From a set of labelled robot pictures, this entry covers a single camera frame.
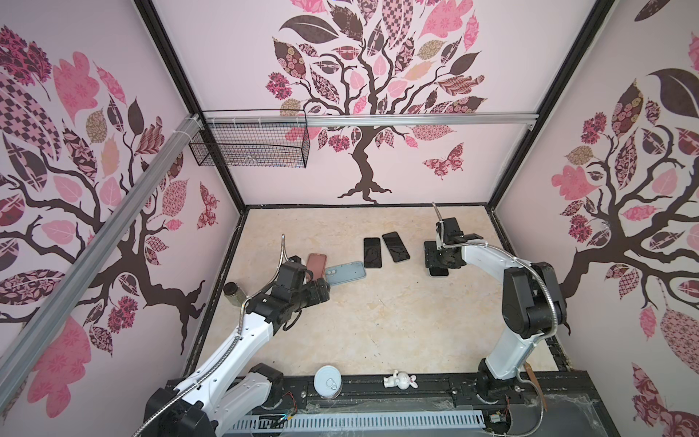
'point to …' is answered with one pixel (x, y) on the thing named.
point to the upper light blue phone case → (345, 272)
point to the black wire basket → (253, 138)
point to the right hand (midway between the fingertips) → (436, 257)
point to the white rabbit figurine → (400, 380)
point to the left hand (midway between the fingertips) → (319, 293)
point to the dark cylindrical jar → (234, 293)
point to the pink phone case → (316, 264)
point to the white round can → (328, 381)
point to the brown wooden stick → (529, 368)
